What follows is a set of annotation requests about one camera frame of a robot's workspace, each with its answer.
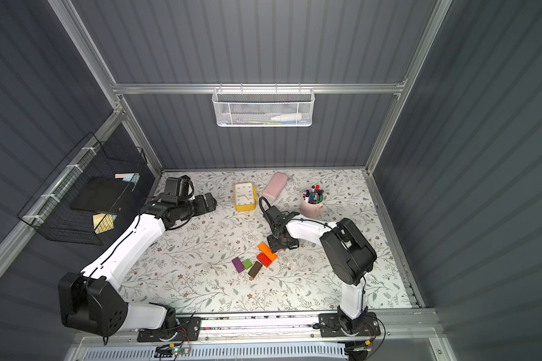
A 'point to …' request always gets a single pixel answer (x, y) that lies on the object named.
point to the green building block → (247, 264)
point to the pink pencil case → (275, 186)
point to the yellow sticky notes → (103, 222)
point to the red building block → (264, 259)
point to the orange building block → (263, 248)
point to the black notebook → (104, 194)
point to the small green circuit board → (181, 351)
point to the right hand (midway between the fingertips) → (280, 246)
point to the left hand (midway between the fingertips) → (209, 204)
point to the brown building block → (255, 269)
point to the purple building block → (238, 265)
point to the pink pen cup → (311, 202)
